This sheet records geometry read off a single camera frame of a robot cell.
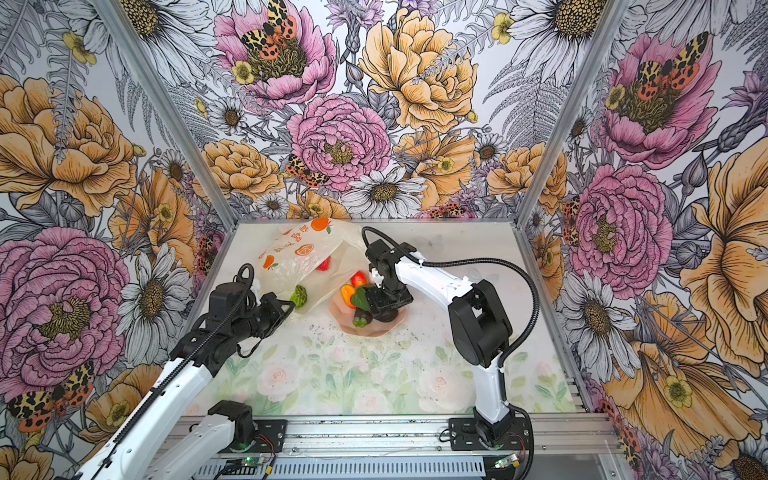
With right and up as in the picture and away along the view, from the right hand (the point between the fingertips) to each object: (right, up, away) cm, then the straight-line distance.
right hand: (387, 316), depth 87 cm
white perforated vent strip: (-9, -27, -22) cm, 36 cm away
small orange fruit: (-13, +6, +7) cm, 16 cm away
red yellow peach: (-9, +10, +9) cm, 16 cm away
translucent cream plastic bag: (-23, +16, +1) cm, 28 cm away
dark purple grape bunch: (-8, +2, +4) cm, 9 cm away
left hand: (-23, +3, -9) cm, 25 cm away
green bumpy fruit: (-27, +5, +7) cm, 28 cm away
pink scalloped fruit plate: (-14, -1, +8) cm, 16 cm away
